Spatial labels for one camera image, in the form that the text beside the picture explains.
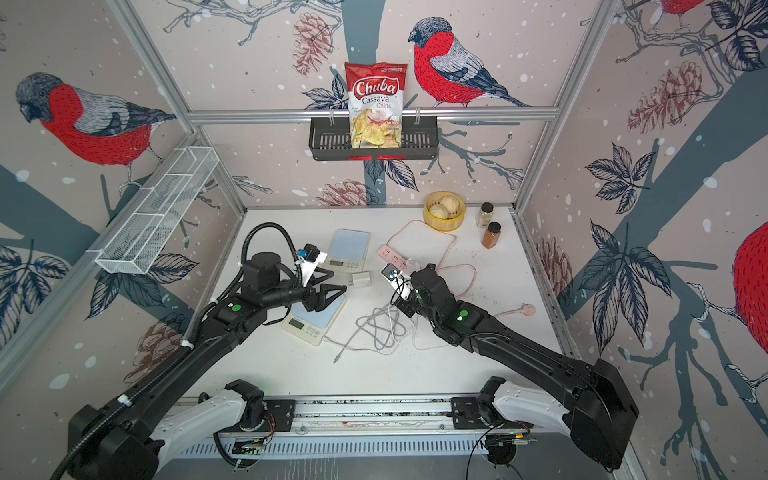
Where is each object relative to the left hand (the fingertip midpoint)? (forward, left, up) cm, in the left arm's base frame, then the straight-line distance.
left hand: (341, 275), depth 74 cm
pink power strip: (+22, -12, -21) cm, 32 cm away
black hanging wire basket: (+45, +7, +10) cm, 46 cm away
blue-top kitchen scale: (-5, +12, -22) cm, 25 cm away
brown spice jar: (+27, -48, -17) cm, 58 cm away
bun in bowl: (+39, -31, -17) cm, 52 cm away
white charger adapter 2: (-2, -18, +7) cm, 19 cm away
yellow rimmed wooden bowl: (+36, -36, -20) cm, 54 cm away
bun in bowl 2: (+43, -36, -18) cm, 59 cm away
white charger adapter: (+10, -3, -20) cm, 22 cm away
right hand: (+2, -14, -5) cm, 15 cm away
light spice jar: (+36, -47, -15) cm, 61 cm away
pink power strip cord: (+1, -55, -21) cm, 59 cm away
